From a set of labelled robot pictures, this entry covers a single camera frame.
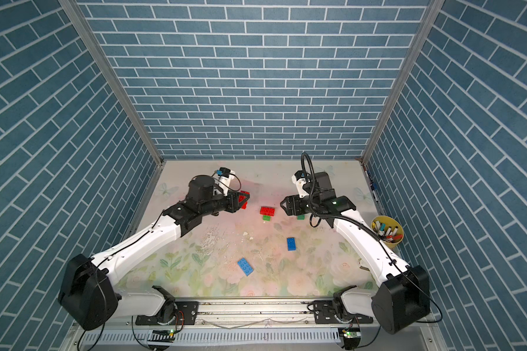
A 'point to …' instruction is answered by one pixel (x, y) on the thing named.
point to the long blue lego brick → (245, 267)
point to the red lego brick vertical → (244, 205)
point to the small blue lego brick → (291, 245)
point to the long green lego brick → (301, 217)
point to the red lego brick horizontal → (267, 210)
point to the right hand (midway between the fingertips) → (291, 202)
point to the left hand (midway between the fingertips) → (253, 198)
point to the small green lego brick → (266, 218)
